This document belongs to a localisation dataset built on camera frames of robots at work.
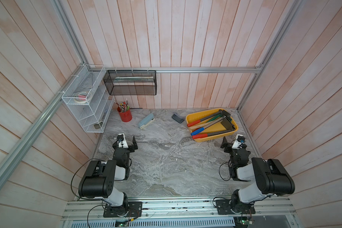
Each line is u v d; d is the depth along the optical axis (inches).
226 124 41.8
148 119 42.6
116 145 32.4
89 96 29.8
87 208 29.4
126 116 42.2
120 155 27.4
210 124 40.2
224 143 33.3
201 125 39.3
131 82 42.0
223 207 28.8
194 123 39.8
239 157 27.0
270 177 17.8
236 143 30.7
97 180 17.8
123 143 30.2
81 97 29.1
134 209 28.9
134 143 32.8
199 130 38.6
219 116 44.1
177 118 44.0
